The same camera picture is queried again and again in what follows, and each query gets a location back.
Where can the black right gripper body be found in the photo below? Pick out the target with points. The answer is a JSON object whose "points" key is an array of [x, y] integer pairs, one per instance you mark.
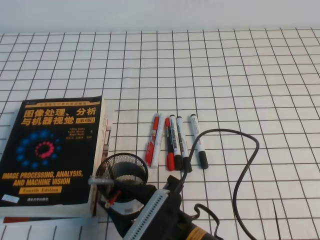
{"points": [[159, 219]]}

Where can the red black pencil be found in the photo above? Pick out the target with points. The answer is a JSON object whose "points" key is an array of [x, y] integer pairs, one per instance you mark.
{"points": [[110, 200]]}

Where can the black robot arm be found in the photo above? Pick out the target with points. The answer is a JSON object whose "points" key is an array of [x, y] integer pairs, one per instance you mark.
{"points": [[196, 232]]}

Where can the black mesh pen holder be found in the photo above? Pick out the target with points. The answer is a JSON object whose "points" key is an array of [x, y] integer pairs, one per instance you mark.
{"points": [[123, 167]]}

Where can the red gel pen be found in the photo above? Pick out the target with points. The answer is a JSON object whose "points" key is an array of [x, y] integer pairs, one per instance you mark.
{"points": [[151, 143]]}

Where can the clear grey pen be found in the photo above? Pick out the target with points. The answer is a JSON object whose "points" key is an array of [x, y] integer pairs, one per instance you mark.
{"points": [[100, 180]]}

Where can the white marker black cap left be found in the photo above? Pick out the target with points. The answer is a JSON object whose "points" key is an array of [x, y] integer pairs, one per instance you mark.
{"points": [[175, 143]]}

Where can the white marker black cap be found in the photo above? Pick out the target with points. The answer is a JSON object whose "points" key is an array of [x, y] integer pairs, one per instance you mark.
{"points": [[182, 142], [175, 143], [202, 157]]}

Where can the slim black red marker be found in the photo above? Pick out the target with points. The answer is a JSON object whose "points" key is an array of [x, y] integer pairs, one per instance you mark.
{"points": [[170, 162]]}

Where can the white marker black cap right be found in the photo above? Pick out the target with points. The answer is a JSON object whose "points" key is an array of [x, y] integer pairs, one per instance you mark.
{"points": [[202, 157]]}

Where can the white marker black cap middle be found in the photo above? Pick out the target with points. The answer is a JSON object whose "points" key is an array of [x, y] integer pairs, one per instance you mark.
{"points": [[182, 142]]}

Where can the white grid tablecloth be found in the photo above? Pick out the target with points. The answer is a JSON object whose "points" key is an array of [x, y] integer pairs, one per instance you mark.
{"points": [[263, 82]]}

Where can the black image processing textbook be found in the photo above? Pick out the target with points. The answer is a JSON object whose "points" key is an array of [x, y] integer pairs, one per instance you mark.
{"points": [[54, 147]]}

